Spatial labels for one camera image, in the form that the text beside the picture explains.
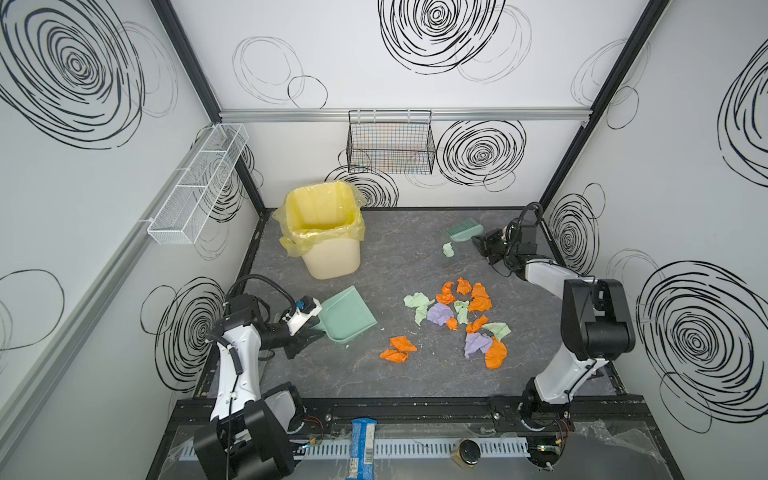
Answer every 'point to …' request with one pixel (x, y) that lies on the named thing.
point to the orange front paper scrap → (402, 346)
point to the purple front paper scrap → (476, 341)
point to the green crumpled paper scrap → (419, 301)
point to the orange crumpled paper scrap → (446, 297)
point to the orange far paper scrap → (463, 286)
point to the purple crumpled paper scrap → (440, 313)
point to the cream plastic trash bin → (333, 258)
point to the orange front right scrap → (495, 354)
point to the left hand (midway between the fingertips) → (315, 327)
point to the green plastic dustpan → (345, 315)
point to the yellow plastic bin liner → (328, 210)
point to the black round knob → (468, 454)
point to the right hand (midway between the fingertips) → (470, 235)
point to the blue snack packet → (363, 449)
